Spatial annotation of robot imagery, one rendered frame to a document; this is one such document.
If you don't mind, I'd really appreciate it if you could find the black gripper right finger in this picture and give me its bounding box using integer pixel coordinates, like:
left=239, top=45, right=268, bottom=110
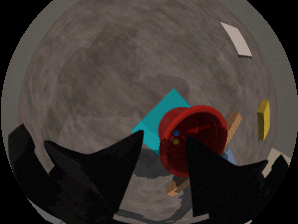
left=185, top=136, right=269, bottom=217

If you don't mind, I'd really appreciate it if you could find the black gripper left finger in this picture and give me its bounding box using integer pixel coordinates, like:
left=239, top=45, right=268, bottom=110
left=44, top=129, right=145, bottom=213

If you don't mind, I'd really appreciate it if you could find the tan wooden bar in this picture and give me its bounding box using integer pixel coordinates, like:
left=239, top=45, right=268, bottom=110
left=165, top=112, right=241, bottom=197

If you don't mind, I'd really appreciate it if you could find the yellow block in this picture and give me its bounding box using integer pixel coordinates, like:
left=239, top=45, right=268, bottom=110
left=257, top=100, right=270, bottom=141

